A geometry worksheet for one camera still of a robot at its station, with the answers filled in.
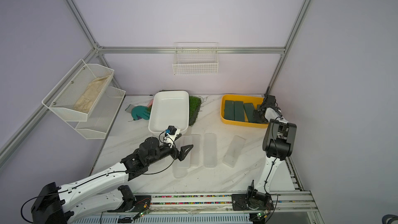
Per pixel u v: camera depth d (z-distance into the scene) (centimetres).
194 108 111
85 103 75
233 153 91
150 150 56
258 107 112
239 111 108
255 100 116
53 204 40
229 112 112
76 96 78
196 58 104
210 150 92
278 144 57
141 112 111
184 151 67
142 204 73
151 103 111
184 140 93
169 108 105
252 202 69
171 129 62
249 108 111
